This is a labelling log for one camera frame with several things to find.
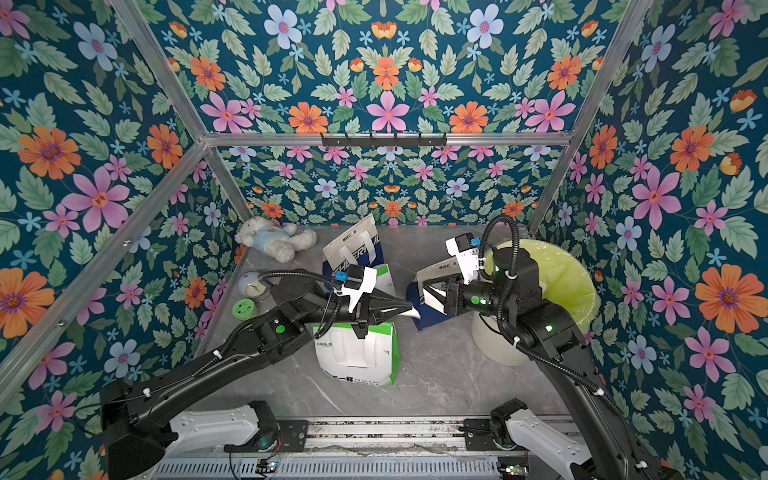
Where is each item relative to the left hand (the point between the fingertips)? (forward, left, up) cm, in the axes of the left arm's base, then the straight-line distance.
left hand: (408, 309), depth 52 cm
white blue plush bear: (+50, +43, -33) cm, 74 cm away
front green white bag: (+1, +8, -25) cm, 26 cm away
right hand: (+8, -5, -3) cm, 11 cm away
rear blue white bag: (+35, +12, -22) cm, 43 cm away
